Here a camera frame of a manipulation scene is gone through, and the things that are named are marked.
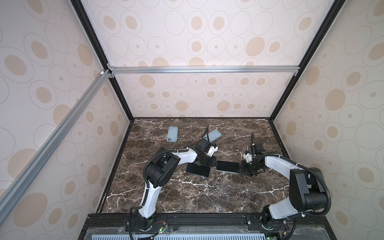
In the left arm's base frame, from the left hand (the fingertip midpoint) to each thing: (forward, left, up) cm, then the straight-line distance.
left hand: (221, 163), depth 92 cm
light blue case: (+25, +33, -3) cm, 41 cm away
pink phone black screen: (-3, -5, +2) cm, 6 cm away
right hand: (-4, -11, -2) cm, 12 cm away
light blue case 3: (-5, -4, -2) cm, 7 cm away
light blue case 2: (+26, +2, -6) cm, 26 cm away
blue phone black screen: (-4, +14, 0) cm, 15 cm away
